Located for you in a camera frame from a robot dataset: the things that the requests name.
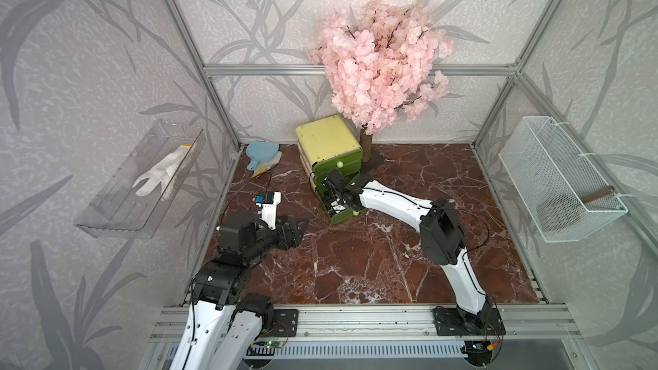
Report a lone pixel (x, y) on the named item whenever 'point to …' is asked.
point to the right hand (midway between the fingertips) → (359, 183)
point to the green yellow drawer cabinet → (329, 147)
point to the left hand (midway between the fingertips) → (299, 220)
